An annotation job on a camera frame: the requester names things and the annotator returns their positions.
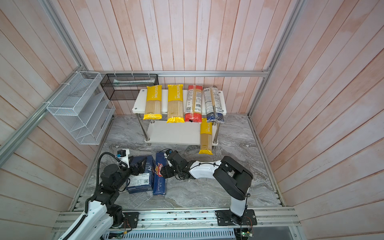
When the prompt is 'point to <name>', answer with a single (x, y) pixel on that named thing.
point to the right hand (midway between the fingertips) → (165, 170)
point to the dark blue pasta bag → (144, 182)
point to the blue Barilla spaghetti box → (160, 183)
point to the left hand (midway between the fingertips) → (140, 159)
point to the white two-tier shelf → (159, 131)
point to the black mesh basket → (124, 86)
